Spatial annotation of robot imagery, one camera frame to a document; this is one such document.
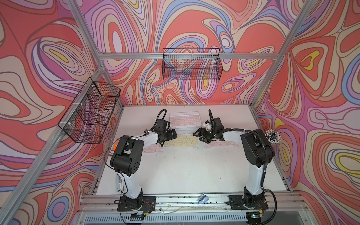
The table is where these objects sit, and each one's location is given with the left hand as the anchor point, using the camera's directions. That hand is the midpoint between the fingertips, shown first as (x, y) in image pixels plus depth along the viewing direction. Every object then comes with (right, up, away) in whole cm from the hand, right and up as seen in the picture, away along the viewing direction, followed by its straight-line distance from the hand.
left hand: (174, 136), depth 98 cm
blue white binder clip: (+17, -30, -24) cm, 42 cm away
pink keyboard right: (+33, -4, -2) cm, 33 cm away
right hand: (+15, -2, -1) cm, 16 cm away
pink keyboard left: (-14, -7, -4) cm, 16 cm away
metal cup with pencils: (+60, +2, -16) cm, 62 cm away
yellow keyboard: (+6, -3, -1) cm, 7 cm away
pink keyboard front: (+8, +13, +10) cm, 18 cm away
